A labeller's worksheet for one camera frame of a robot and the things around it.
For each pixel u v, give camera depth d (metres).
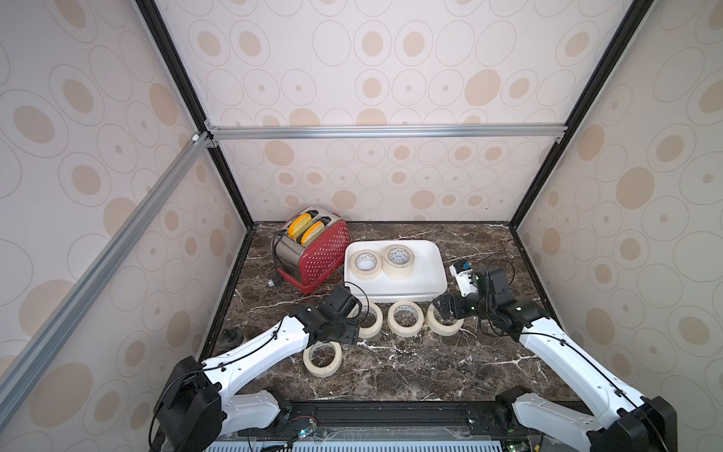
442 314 0.72
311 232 0.89
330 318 0.60
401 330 0.88
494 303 0.60
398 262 1.05
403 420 0.75
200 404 0.39
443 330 0.87
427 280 1.02
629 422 0.38
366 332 0.87
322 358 0.85
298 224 0.90
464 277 0.72
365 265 1.06
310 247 0.89
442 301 0.71
